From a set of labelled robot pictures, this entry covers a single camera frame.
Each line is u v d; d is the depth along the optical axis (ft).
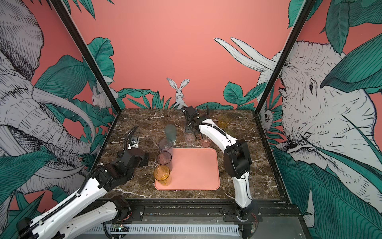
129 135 3.38
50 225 1.30
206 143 3.26
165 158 2.83
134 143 2.06
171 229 2.31
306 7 2.26
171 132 3.30
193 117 2.28
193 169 2.88
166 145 3.09
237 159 1.68
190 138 3.12
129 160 1.75
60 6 2.26
